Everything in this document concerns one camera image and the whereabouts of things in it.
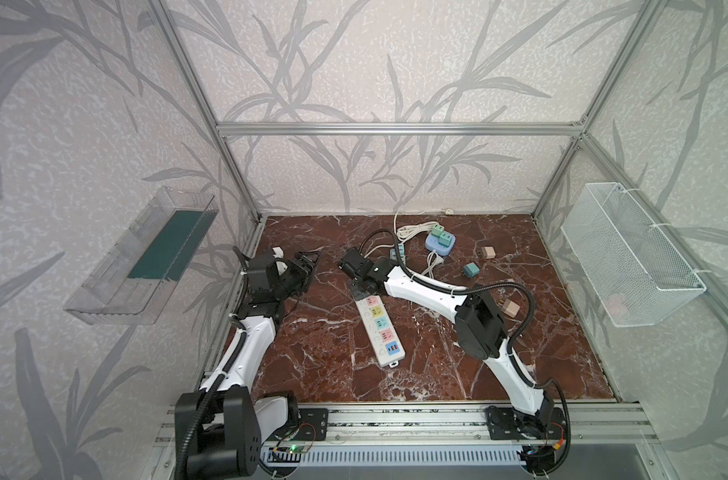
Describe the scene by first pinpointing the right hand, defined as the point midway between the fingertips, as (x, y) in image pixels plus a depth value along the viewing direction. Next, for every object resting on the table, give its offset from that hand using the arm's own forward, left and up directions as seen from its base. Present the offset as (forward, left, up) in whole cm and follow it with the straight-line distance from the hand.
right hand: (362, 277), depth 94 cm
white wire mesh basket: (-17, -59, +28) cm, 68 cm away
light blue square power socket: (+17, -24, -5) cm, 30 cm away
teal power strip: (+12, -13, -1) cm, 17 cm away
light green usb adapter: (+21, -26, -2) cm, 34 cm away
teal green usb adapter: (+17, -29, -1) cm, 33 cm away
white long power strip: (-16, -6, -4) cm, 18 cm away
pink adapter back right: (+13, -44, -5) cm, 46 cm away
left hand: (-1, +10, +15) cm, 18 cm away
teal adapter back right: (+6, -37, -6) cm, 37 cm away
